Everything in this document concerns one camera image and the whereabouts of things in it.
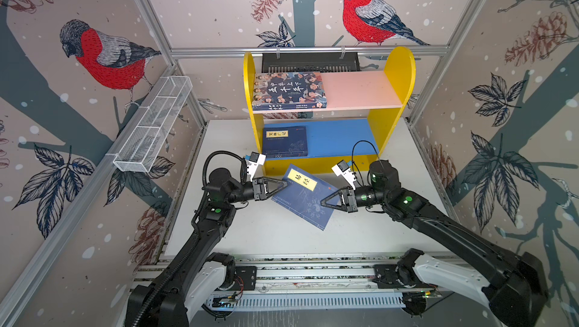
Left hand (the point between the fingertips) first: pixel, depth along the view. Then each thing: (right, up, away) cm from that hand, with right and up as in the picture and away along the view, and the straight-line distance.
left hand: (284, 190), depth 65 cm
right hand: (+11, -5, 0) cm, 12 cm away
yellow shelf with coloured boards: (+30, +27, +20) cm, 45 cm away
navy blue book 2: (+6, -1, +2) cm, 6 cm away
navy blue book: (-1, +14, +26) cm, 30 cm away
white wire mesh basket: (-47, +11, +5) cm, 49 cm away
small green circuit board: (-19, -38, +6) cm, 43 cm away
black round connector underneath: (+41, -36, +3) cm, 54 cm away
